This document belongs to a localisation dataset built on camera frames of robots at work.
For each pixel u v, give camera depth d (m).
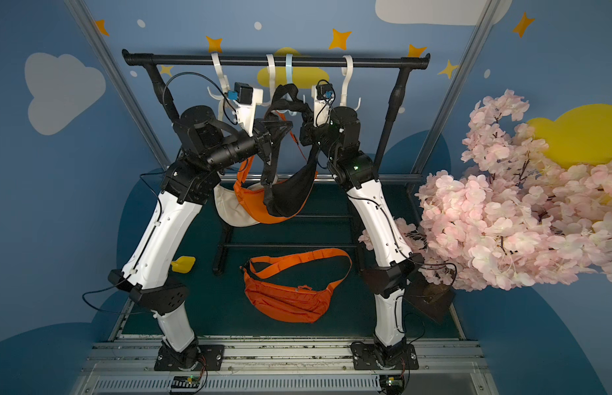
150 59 0.51
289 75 0.53
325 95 0.53
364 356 0.75
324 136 0.57
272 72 0.52
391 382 0.73
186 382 0.73
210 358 0.74
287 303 0.82
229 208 0.83
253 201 0.82
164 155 1.08
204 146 0.44
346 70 0.52
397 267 0.47
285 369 0.74
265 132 0.47
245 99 0.44
